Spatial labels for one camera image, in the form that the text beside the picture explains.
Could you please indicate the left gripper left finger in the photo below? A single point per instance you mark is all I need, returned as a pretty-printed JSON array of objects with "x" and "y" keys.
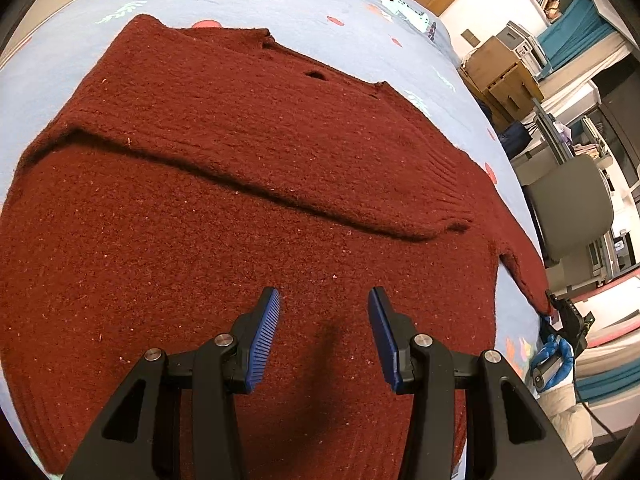
[{"x": 137, "y": 433}]

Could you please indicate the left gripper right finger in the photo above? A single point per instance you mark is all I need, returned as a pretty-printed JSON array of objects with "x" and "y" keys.
[{"x": 508, "y": 436}]

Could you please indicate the dark red knit sweater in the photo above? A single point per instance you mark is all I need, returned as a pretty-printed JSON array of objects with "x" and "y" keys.
[{"x": 194, "y": 167}]

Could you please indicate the blue gloved hand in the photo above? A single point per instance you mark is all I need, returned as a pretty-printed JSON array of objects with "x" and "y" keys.
[{"x": 552, "y": 364}]

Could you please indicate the grey office chair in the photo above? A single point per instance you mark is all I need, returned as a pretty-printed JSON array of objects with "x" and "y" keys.
[{"x": 571, "y": 207}]

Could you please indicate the wooden nightstand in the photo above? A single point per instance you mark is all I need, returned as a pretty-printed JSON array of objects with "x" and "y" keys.
[{"x": 502, "y": 78}]

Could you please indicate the grey printer on nightstand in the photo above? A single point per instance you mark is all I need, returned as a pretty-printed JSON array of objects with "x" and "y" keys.
[{"x": 524, "y": 45}]

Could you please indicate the teal curtain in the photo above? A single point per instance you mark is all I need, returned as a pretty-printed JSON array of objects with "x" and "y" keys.
[{"x": 578, "y": 29}]

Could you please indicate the light blue patterned bedspread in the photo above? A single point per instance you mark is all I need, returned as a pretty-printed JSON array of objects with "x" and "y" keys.
[{"x": 41, "y": 69}]

